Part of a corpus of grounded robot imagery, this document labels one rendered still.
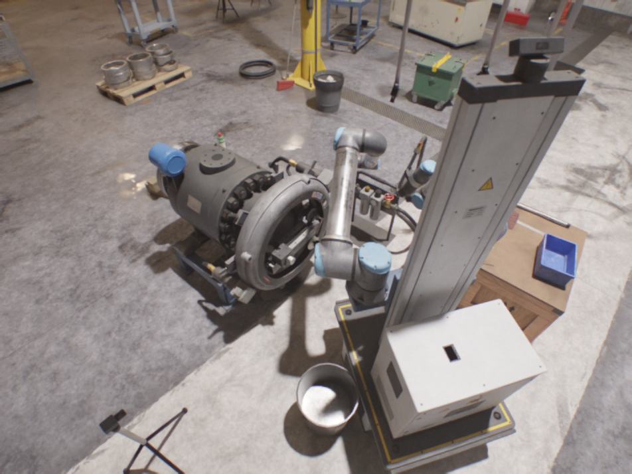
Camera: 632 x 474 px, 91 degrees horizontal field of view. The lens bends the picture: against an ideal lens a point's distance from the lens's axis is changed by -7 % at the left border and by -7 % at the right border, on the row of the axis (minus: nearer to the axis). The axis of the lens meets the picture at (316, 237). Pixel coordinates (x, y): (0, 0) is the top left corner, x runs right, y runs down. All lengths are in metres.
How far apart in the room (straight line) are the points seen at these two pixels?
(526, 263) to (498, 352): 1.02
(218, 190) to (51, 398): 1.66
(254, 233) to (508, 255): 1.60
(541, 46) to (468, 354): 1.06
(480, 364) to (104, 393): 2.12
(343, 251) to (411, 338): 0.45
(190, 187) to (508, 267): 2.03
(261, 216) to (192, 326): 1.09
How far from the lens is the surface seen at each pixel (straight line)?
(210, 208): 2.05
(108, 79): 5.70
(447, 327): 1.50
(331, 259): 1.45
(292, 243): 2.00
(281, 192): 1.75
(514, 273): 2.35
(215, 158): 2.15
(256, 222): 1.70
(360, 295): 1.59
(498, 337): 1.57
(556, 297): 2.37
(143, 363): 2.50
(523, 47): 0.95
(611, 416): 2.79
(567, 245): 2.59
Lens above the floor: 2.09
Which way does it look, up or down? 48 degrees down
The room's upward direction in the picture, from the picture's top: straight up
